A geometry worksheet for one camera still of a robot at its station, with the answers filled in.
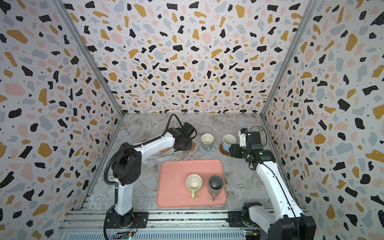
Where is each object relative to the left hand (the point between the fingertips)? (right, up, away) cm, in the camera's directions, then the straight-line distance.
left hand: (188, 144), depth 93 cm
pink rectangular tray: (-8, -24, -10) cm, 28 cm away
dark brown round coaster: (+23, -5, +7) cm, 24 cm away
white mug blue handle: (+25, +2, +4) cm, 26 cm away
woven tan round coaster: (-7, +1, -30) cm, 31 cm away
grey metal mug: (+16, -22, -10) cm, 29 cm away
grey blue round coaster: (+9, -5, +7) cm, 13 cm away
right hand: (+25, +1, -13) cm, 28 cm away
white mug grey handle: (+12, +2, +8) cm, 14 cm away
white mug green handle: (+4, -20, -9) cm, 23 cm away
